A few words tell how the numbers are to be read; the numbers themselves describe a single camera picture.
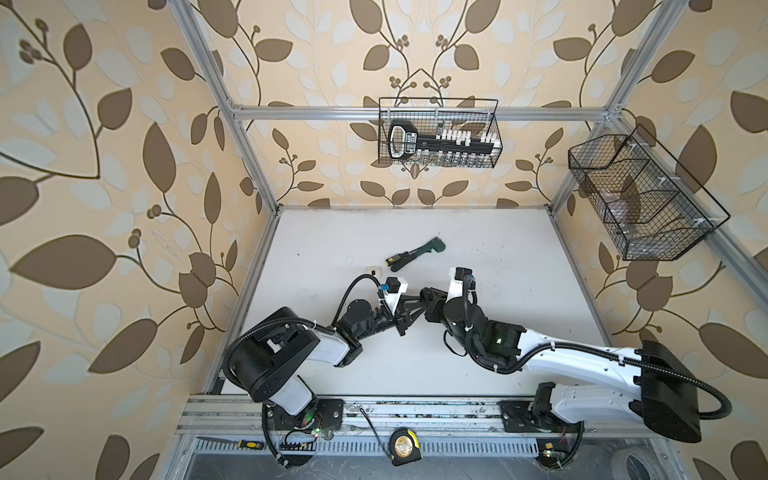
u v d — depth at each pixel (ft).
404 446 2.22
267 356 1.51
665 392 1.34
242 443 2.31
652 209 2.38
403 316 2.32
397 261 3.41
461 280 2.21
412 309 2.53
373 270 3.31
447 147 2.77
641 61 2.58
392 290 2.27
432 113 2.93
